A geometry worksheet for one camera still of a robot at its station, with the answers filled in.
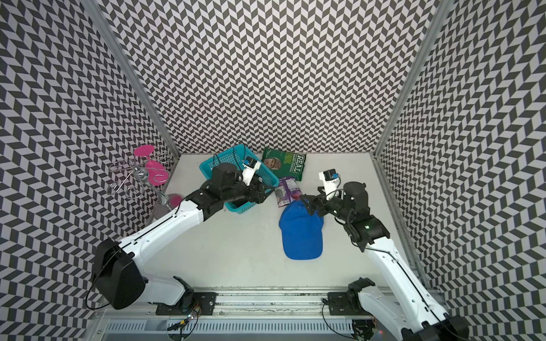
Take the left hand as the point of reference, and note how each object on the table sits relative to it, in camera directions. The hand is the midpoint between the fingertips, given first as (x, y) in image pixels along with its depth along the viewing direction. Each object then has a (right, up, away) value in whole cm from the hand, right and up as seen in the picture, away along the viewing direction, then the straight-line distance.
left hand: (263, 185), depth 79 cm
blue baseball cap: (+15, -20, +9) cm, 27 cm away
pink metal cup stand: (-43, +5, -1) cm, 44 cm away
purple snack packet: (+9, -4, +23) cm, 25 cm away
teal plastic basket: (-18, +13, +34) cm, 41 cm away
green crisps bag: (+8, +9, +34) cm, 36 cm away
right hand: (+17, -4, -5) cm, 18 cm away
